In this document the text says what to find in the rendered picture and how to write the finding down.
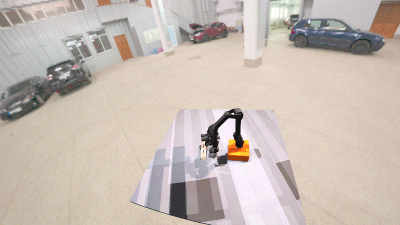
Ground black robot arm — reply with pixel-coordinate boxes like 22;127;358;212
201;107;244;148

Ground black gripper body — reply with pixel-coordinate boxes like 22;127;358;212
209;136;220;154

